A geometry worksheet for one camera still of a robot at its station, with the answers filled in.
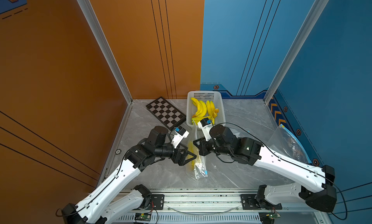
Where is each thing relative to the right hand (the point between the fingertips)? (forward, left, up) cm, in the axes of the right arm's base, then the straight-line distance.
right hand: (193, 143), depth 66 cm
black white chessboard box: (+35, +17, -22) cm, 45 cm away
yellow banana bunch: (+38, -6, -20) cm, 44 cm away
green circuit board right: (-24, -38, -28) cm, 53 cm away
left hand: (-2, +1, -3) cm, 4 cm away
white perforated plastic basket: (+53, -17, -21) cm, 60 cm away
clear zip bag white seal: (-11, -3, -4) cm, 12 cm away
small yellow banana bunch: (-8, -1, -2) cm, 8 cm away
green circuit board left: (-25, +24, -29) cm, 45 cm away
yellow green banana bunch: (+39, -14, -22) cm, 47 cm away
